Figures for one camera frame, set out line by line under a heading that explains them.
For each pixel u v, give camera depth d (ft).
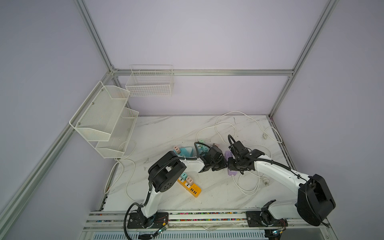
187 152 3.12
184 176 2.68
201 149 3.15
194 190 2.63
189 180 2.62
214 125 3.75
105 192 2.78
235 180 2.83
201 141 3.16
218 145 3.31
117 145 3.37
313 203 1.34
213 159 2.47
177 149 3.04
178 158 1.85
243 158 2.07
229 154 2.40
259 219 2.40
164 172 1.70
